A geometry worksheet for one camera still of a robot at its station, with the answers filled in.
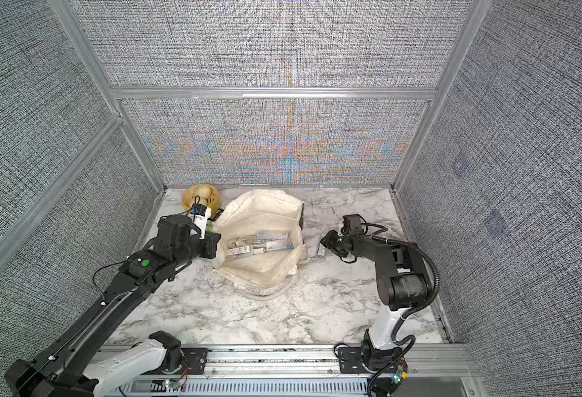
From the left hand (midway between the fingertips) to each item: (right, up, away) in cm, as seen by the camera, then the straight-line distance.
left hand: (224, 233), depth 74 cm
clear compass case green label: (+8, -5, +21) cm, 23 cm away
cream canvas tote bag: (+11, -14, +6) cm, 19 cm away
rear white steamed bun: (-20, +16, +39) cm, 46 cm away
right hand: (+34, -3, +23) cm, 41 cm away
